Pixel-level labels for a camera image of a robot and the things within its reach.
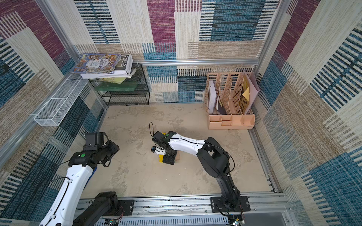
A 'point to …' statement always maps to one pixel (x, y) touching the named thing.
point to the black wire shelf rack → (140, 96)
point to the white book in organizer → (212, 94)
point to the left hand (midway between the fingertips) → (117, 146)
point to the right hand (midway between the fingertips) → (171, 155)
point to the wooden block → (177, 156)
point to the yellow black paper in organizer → (245, 99)
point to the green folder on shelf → (126, 86)
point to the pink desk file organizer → (229, 99)
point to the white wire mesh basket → (53, 112)
